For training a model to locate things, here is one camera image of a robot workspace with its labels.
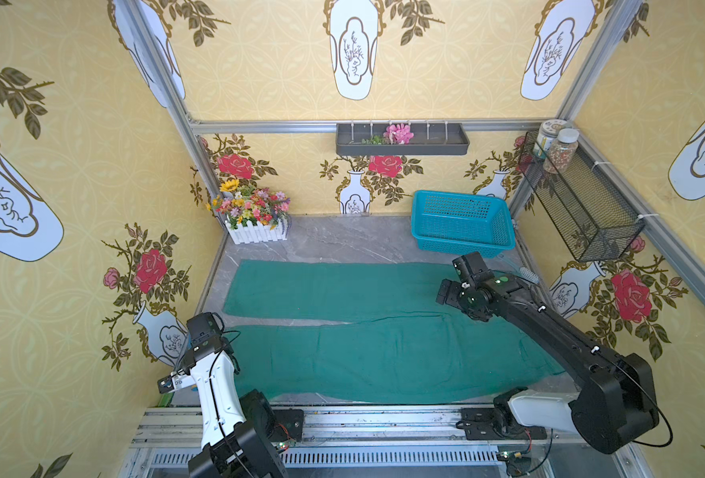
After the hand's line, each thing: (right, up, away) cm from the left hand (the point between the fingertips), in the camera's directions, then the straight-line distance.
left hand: (202, 367), depth 78 cm
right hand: (+69, +17, +7) cm, 72 cm away
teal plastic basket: (+81, +40, +42) cm, 100 cm away
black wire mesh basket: (+106, +39, +2) cm, 112 cm away
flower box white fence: (+5, +42, +24) cm, 48 cm away
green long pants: (+52, +3, +9) cm, 53 cm away
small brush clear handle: (+99, +22, +25) cm, 104 cm away
